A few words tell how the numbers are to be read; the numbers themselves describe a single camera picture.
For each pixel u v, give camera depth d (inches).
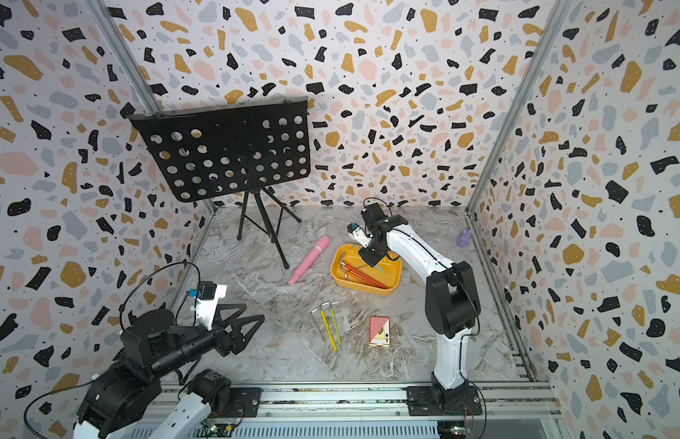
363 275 39.0
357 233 33.6
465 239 42.2
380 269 36.0
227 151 28.3
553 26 28.9
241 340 21.5
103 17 27.4
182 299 20.0
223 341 20.6
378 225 26.6
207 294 20.4
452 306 19.9
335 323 34.7
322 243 41.8
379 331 33.7
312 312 35.5
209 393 24.7
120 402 15.9
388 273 39.6
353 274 39.5
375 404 29.7
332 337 33.6
